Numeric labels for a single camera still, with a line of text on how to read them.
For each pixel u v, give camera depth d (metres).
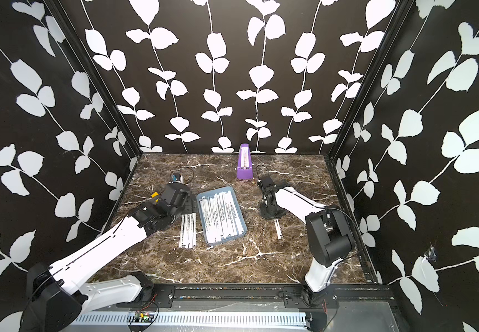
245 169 1.07
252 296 0.76
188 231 0.90
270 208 0.78
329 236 0.48
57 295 0.37
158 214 0.54
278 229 0.91
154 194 0.99
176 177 0.69
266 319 0.70
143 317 0.71
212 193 1.01
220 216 0.95
